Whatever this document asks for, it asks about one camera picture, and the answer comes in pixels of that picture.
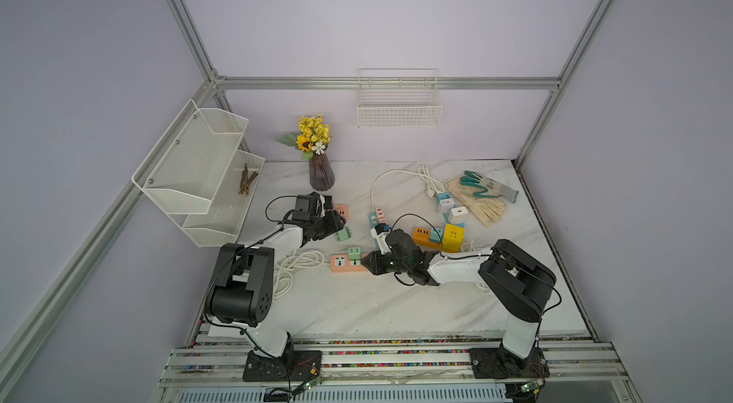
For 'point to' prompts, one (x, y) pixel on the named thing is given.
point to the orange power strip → (422, 237)
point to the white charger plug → (458, 215)
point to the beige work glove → (488, 210)
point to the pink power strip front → (341, 263)
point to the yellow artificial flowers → (312, 136)
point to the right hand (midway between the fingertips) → (364, 265)
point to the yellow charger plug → (452, 239)
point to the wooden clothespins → (245, 180)
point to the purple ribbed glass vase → (321, 173)
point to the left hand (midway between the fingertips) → (340, 225)
